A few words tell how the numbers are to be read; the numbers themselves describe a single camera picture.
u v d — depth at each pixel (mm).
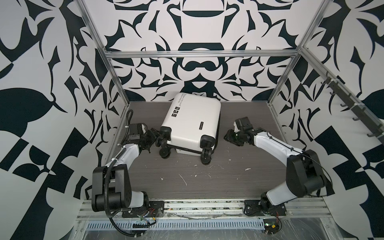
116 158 479
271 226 713
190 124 818
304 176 446
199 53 922
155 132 826
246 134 663
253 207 740
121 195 426
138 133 702
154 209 726
